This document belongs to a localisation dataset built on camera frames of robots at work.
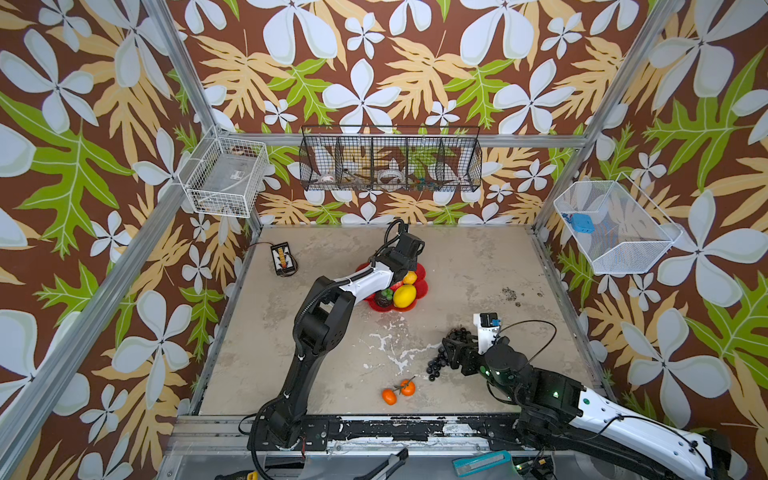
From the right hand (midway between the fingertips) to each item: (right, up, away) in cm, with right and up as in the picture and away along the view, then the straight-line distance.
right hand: (449, 342), depth 74 cm
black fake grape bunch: (-2, -9, +9) cm, 13 cm away
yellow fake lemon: (-10, +9, +19) cm, 23 cm away
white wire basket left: (-64, +45, +12) cm, 79 cm away
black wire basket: (-14, +54, +24) cm, 61 cm away
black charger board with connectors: (-53, +20, +33) cm, 66 cm away
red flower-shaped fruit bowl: (-4, +12, +24) cm, 27 cm away
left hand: (-9, +24, +26) cm, 37 cm away
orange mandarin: (-15, -16, +4) cm, 22 cm away
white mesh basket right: (+49, +28, +4) cm, 57 cm away
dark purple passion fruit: (-17, +8, +19) cm, 27 cm away
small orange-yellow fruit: (-7, +14, +26) cm, 31 cm away
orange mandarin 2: (-10, -14, +6) cm, 18 cm away
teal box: (+3, -28, -5) cm, 29 cm away
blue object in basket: (+42, +31, +13) cm, 54 cm away
